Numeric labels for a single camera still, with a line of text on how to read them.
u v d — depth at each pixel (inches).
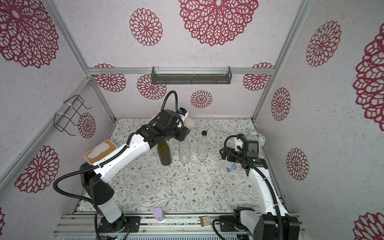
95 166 17.5
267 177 19.7
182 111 26.0
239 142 29.1
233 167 37.2
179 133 26.7
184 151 39.2
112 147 38.4
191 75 36.4
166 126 22.4
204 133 30.9
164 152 34.6
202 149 40.3
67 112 30.0
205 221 28.7
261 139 36.5
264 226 15.1
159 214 27.1
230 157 28.2
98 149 37.6
